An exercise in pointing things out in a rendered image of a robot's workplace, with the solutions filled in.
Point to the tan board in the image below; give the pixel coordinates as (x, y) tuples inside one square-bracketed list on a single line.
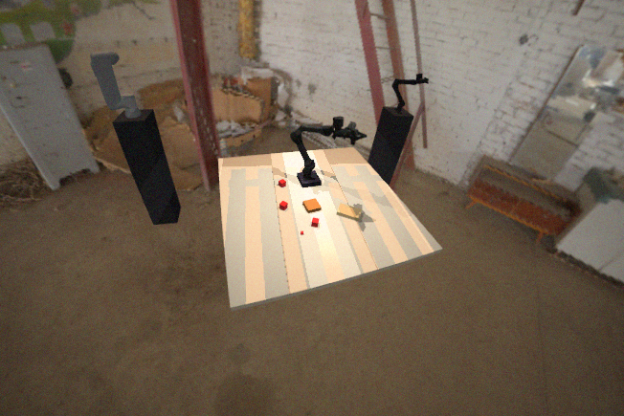
[(349, 212)]

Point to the orange square block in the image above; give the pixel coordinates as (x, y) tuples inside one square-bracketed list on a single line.
[(311, 205)]

